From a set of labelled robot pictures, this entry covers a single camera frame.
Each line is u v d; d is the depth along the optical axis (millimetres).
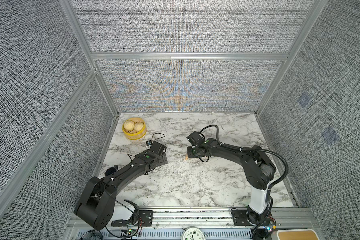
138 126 1033
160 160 794
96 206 413
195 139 735
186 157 836
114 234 718
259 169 505
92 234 666
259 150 508
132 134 1035
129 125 1033
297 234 650
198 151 696
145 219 731
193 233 663
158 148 680
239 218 726
